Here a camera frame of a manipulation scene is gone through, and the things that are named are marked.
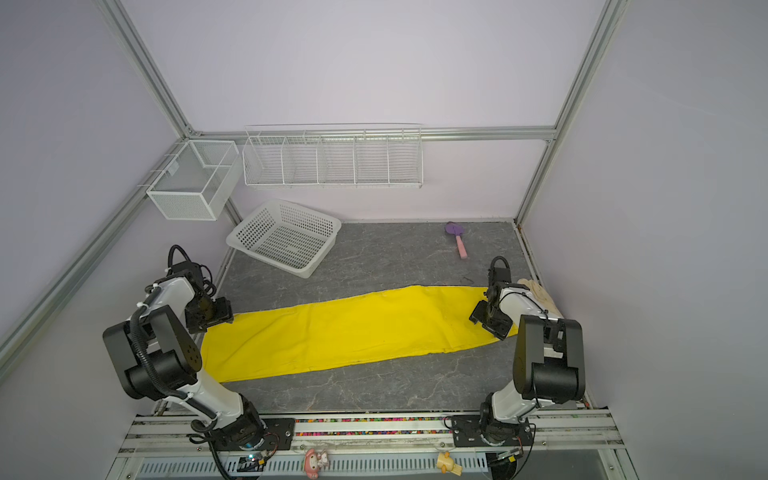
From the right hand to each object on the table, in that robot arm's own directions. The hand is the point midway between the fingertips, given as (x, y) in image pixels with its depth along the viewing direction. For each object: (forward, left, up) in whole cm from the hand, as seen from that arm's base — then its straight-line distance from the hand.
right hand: (487, 327), depth 91 cm
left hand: (-2, +80, +6) cm, 81 cm away
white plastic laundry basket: (+37, +69, +1) cm, 78 cm away
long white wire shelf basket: (+47, +49, +31) cm, 75 cm away
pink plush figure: (-34, +47, +3) cm, 58 cm away
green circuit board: (-34, +64, -2) cm, 73 cm away
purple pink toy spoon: (+40, +5, +1) cm, 40 cm away
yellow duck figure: (-35, +17, +4) cm, 39 cm away
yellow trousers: (-1, +56, +1) cm, 56 cm away
